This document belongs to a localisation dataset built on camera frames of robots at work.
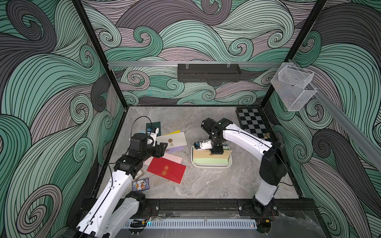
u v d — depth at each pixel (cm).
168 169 87
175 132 104
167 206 75
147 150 63
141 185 79
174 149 95
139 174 83
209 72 96
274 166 45
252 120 107
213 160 87
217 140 69
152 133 66
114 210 45
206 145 74
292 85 78
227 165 82
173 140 100
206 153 74
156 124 110
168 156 92
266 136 95
